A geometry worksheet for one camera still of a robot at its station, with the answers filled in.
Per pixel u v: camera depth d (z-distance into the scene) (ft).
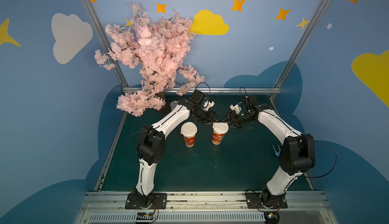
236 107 2.76
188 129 2.69
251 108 2.21
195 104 2.22
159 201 2.42
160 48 2.06
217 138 2.88
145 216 2.37
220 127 2.71
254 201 2.43
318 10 2.52
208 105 2.51
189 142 2.88
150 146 1.68
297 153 1.56
